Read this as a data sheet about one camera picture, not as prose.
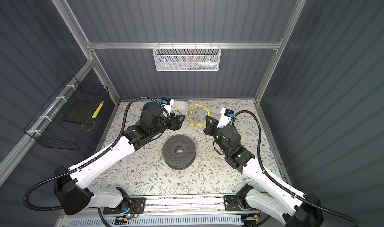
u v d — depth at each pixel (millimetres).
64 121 717
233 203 738
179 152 912
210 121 676
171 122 644
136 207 723
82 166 421
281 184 434
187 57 1238
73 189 385
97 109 780
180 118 670
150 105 1061
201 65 914
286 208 413
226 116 610
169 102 642
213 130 629
